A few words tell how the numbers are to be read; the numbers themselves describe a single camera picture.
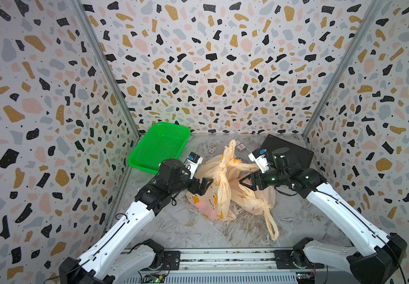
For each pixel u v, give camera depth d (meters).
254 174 0.63
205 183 0.64
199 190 0.65
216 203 0.69
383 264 0.37
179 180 0.58
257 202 0.76
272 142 1.13
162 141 1.18
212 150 1.13
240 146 1.15
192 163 0.62
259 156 0.65
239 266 0.73
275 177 0.61
